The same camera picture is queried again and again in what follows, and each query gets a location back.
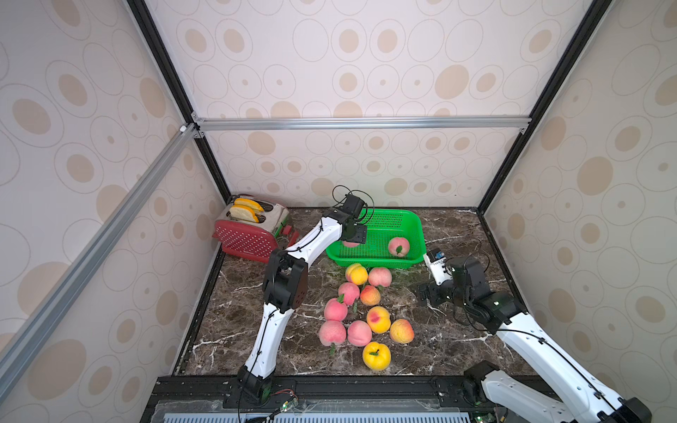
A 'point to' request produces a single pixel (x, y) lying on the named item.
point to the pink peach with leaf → (335, 308)
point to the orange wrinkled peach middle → (370, 295)
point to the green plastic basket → (382, 225)
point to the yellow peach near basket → (356, 274)
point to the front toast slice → (243, 212)
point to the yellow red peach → (378, 319)
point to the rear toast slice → (249, 204)
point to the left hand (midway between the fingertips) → (362, 232)
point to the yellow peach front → (376, 356)
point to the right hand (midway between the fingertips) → (423, 282)
